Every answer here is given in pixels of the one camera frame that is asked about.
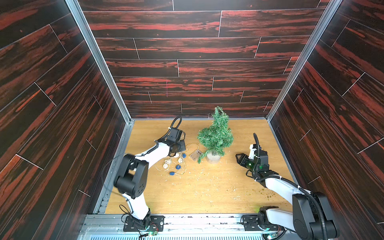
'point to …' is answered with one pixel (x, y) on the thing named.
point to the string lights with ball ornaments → (176, 165)
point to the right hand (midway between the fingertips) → (241, 155)
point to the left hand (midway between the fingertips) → (183, 145)
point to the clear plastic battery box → (195, 155)
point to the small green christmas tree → (216, 139)
